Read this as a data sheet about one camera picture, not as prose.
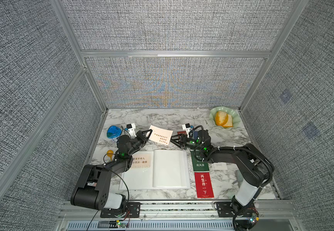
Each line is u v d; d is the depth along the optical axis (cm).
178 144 77
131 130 78
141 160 90
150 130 83
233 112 110
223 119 104
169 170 85
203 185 82
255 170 48
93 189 43
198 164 90
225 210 72
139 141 75
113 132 92
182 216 72
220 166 90
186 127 82
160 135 82
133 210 73
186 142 76
